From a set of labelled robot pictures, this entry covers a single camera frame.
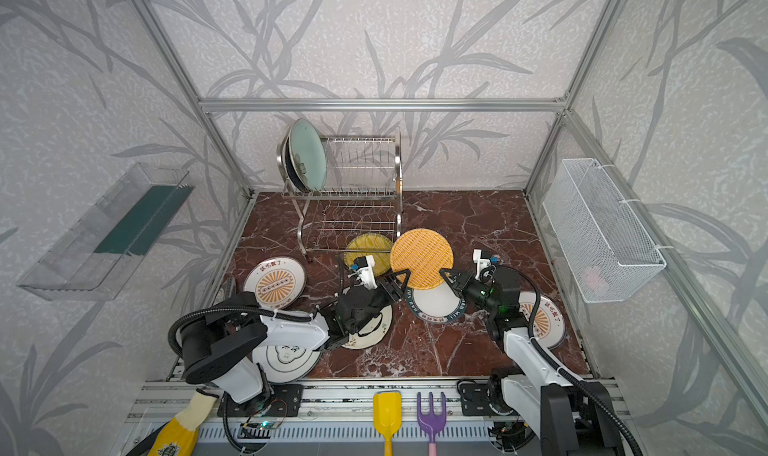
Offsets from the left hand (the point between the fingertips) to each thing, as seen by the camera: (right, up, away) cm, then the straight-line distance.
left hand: (413, 269), depth 79 cm
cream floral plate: (-10, -16, -6) cm, 20 cm away
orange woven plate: (+3, +4, +5) cm, 7 cm away
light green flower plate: (-29, +32, +4) cm, 43 cm away
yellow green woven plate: (-14, +5, +23) cm, 27 cm away
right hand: (+8, +1, +2) cm, 8 cm away
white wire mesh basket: (+40, +8, -17) cm, 44 cm away
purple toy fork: (+4, -35, -10) cm, 36 cm away
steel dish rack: (-18, +18, +30) cm, 39 cm away
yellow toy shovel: (-6, -34, -7) cm, 36 cm away
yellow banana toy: (-55, -37, -11) cm, 67 cm away
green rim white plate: (+8, -12, +10) cm, 17 cm away
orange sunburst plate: (-44, -7, +16) cm, 47 cm away
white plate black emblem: (-34, -25, 0) cm, 43 cm away
